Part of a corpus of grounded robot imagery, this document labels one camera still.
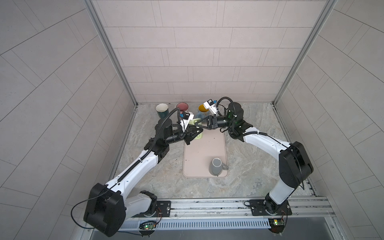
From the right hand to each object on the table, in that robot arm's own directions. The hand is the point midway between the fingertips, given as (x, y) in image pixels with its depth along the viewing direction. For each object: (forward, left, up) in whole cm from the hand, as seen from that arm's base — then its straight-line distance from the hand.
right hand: (198, 128), depth 68 cm
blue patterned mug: (+26, -4, -17) cm, 31 cm away
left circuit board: (-32, +25, -25) cm, 48 cm away
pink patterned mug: (+32, +10, -17) cm, 38 cm away
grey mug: (-10, -8, -19) cm, 23 cm away
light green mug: (+3, +3, +1) cm, 4 cm away
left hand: (0, -3, -2) cm, 3 cm away
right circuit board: (-35, -33, -30) cm, 57 cm away
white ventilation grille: (-32, +12, -29) cm, 45 cm away
